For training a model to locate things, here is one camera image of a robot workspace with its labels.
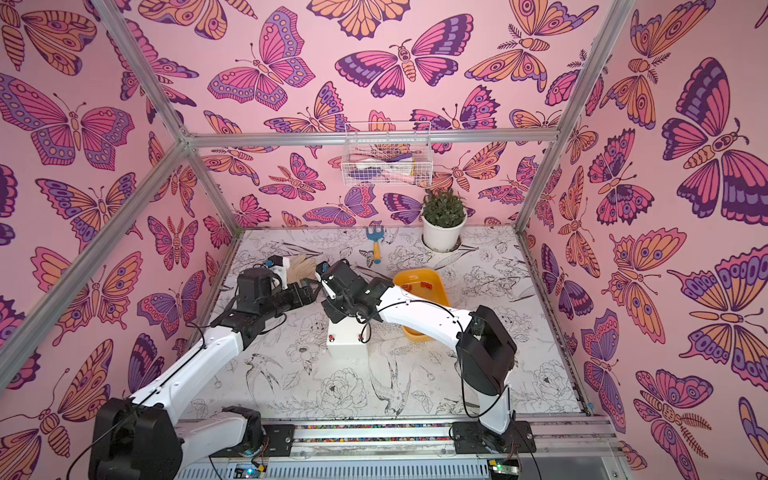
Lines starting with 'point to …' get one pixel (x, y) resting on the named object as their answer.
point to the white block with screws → (345, 340)
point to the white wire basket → (387, 155)
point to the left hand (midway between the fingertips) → (316, 284)
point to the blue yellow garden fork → (376, 237)
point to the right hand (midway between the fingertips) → (332, 299)
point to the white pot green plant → (444, 221)
